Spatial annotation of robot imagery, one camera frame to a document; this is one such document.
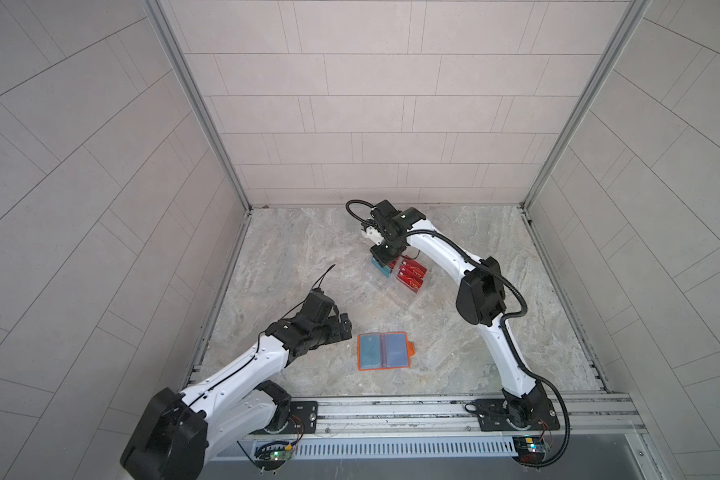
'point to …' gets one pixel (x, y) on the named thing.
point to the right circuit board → (530, 450)
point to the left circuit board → (274, 460)
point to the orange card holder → (384, 350)
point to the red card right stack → (411, 275)
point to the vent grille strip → (403, 448)
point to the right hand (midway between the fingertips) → (377, 259)
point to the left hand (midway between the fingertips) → (347, 325)
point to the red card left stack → (393, 263)
